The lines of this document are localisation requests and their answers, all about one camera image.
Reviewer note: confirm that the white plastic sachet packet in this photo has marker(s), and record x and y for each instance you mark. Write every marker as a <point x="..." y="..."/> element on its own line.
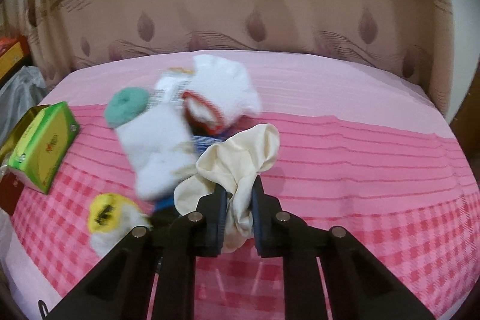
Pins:
<point x="169" y="88"/>

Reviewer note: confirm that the yellow plush toy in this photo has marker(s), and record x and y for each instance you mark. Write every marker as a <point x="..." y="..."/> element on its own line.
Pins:
<point x="111" y="217"/>

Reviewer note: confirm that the pink checkered tablecloth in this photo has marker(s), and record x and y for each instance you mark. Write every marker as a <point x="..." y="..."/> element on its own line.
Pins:
<point x="359" y="147"/>

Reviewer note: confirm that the green tissue pack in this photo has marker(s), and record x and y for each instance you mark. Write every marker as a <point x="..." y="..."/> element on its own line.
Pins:
<point x="38" y="154"/>

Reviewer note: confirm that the brown wooden door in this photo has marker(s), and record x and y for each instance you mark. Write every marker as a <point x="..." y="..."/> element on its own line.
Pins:
<point x="465" y="124"/>

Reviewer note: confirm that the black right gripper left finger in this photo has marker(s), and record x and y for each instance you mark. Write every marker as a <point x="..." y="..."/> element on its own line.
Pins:
<point x="150" y="274"/>

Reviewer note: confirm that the white glove red trim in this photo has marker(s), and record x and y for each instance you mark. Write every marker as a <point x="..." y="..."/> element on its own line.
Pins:
<point x="219" y="93"/>

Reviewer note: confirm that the teal fluffy scrunchie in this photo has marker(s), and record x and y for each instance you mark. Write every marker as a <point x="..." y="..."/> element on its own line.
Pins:
<point x="126" y="105"/>

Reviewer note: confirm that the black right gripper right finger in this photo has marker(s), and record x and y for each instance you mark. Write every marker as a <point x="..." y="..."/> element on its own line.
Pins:
<point x="328" y="274"/>

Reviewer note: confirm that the red cardboard box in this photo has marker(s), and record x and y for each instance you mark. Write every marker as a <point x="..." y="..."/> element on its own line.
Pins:
<point x="13" y="53"/>

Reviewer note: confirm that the pale blue-grey cover cloth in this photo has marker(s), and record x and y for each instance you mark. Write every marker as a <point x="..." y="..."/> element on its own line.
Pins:
<point x="22" y="91"/>

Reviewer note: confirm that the white printed sock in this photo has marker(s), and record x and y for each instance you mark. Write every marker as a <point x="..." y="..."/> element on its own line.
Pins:
<point x="160" y="150"/>

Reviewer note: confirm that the dark blue toothpaste sachet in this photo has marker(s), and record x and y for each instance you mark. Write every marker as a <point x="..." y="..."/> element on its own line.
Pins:
<point x="201" y="144"/>

